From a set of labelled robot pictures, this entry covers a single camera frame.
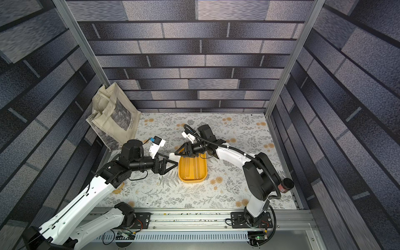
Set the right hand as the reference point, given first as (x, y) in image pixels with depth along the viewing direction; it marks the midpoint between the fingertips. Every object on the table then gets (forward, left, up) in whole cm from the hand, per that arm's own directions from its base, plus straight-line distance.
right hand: (176, 154), depth 78 cm
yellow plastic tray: (-1, -8, -17) cm, 18 cm away
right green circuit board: (-33, -41, -18) cm, 56 cm away
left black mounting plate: (-28, +16, -17) cm, 36 cm away
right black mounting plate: (-27, -33, -9) cm, 44 cm away
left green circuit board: (-33, +22, -17) cm, 44 cm away
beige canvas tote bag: (+22, +40, +3) cm, 46 cm away
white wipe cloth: (-3, +1, +3) cm, 4 cm away
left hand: (-7, 0, +7) cm, 10 cm away
